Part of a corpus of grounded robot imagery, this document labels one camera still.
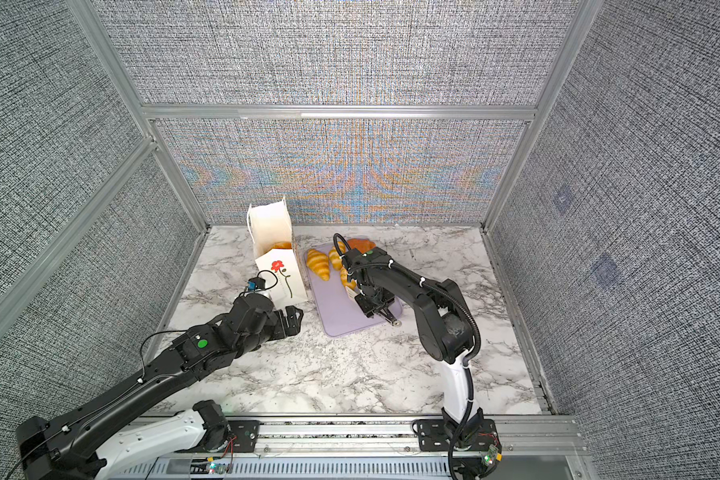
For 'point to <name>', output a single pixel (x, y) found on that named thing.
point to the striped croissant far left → (318, 262)
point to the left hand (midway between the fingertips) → (292, 317)
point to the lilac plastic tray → (339, 313)
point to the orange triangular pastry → (364, 245)
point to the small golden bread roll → (335, 257)
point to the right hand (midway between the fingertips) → (379, 308)
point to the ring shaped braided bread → (282, 245)
